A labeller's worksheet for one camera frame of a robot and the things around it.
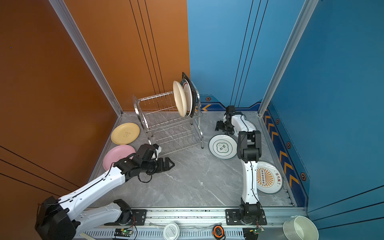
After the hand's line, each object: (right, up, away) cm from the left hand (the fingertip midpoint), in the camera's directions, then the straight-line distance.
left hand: (169, 165), depth 79 cm
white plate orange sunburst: (+56, -9, +6) cm, 57 cm away
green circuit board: (-22, -30, -8) cm, 38 cm away
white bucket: (+63, -27, -9) cm, 70 cm away
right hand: (+31, +18, +27) cm, 45 cm away
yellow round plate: (-37, +15, +27) cm, 48 cm away
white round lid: (+3, -25, -15) cm, 29 cm away
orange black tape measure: (+24, -27, -12) cm, 39 cm away
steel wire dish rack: (-1, +21, -8) cm, 23 cm away
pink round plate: (-38, +4, +17) cm, 42 cm away
